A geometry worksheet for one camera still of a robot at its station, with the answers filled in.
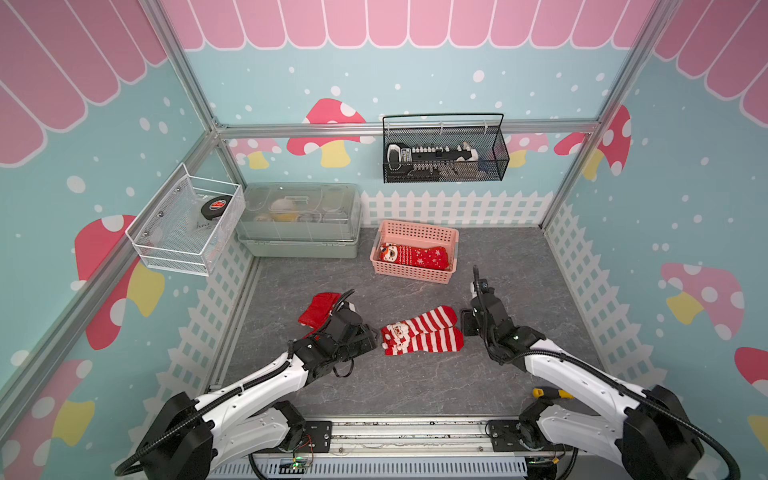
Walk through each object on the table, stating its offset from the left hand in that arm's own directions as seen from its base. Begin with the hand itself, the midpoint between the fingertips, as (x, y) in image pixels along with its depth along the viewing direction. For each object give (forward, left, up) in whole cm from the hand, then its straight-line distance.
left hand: (375, 341), depth 82 cm
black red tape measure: (+25, +42, +26) cm, 56 cm away
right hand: (+9, -26, +2) cm, 28 cm away
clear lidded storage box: (+40, +28, +7) cm, 50 cm away
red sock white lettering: (+34, -20, -5) cm, 39 cm away
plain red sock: (+14, +20, -8) cm, 26 cm away
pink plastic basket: (+46, -11, -5) cm, 48 cm away
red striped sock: (+11, -20, -7) cm, 24 cm away
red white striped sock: (+3, -6, -6) cm, 9 cm away
